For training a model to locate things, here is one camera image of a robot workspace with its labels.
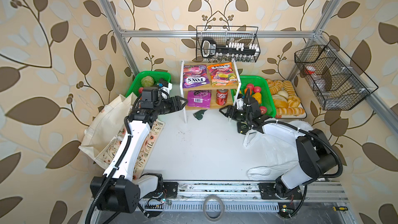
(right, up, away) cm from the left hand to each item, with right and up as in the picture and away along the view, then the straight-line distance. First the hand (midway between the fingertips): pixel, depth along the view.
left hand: (184, 100), depth 74 cm
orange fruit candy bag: (+19, +13, +2) cm, 23 cm away
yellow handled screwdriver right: (+72, -49, -4) cm, 87 cm away
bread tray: (+66, -1, +31) cm, 73 cm away
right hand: (+21, -7, +13) cm, 26 cm away
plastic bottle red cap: (+66, +16, +7) cm, 68 cm away
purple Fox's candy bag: (+5, +13, +2) cm, 14 cm away
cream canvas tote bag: (-41, -14, +6) cm, 44 cm away
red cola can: (+19, +2, +7) cm, 21 cm away
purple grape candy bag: (+7, +1, +9) cm, 12 cm away
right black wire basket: (+73, +9, -1) cm, 74 cm away
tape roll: (+16, -47, +1) cm, 50 cm away
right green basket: (+52, 0, +29) cm, 59 cm away
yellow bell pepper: (+46, +2, +31) cm, 56 cm away
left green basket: (-27, +18, +43) cm, 54 cm away
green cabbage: (-32, +13, +38) cm, 51 cm away
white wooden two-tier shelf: (+12, +7, +1) cm, 14 cm away
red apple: (+48, -6, +25) cm, 54 cm away
